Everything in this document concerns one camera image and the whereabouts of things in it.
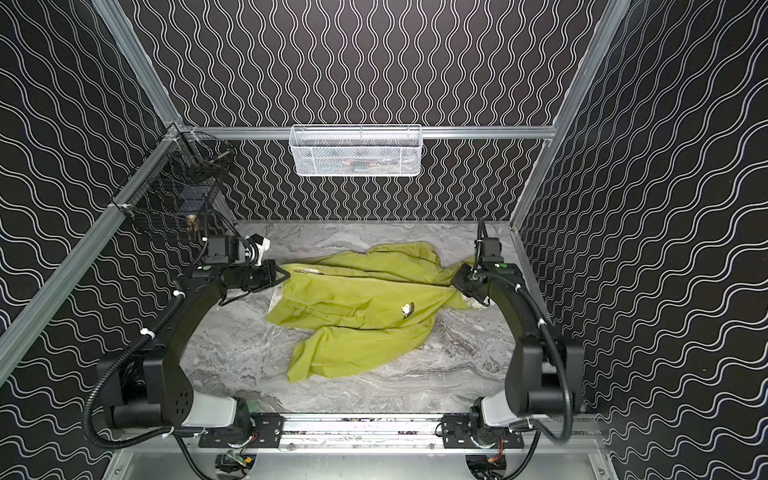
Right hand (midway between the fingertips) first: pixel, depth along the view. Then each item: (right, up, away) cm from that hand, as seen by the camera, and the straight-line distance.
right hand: (461, 283), depth 89 cm
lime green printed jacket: (-30, -8, +5) cm, 31 cm away
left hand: (-48, +3, -5) cm, 48 cm away
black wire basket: (-89, +30, +6) cm, 94 cm away
